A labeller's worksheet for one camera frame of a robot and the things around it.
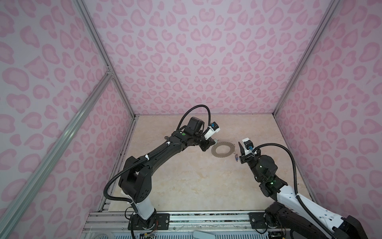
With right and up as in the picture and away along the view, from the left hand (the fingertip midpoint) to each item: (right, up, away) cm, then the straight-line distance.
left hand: (215, 141), depth 82 cm
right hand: (+14, +1, -5) cm, 14 cm away
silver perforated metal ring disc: (+6, -9, +8) cm, 14 cm away
